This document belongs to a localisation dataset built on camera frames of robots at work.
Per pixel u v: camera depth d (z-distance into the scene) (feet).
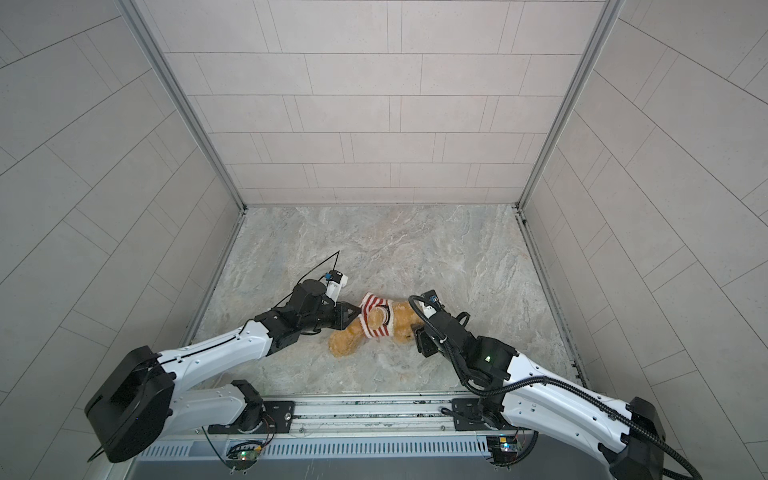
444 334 1.75
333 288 2.40
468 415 2.33
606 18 2.36
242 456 2.12
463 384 1.73
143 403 1.28
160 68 2.59
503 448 2.23
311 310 2.11
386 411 2.38
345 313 2.32
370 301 2.61
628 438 1.32
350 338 2.47
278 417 2.33
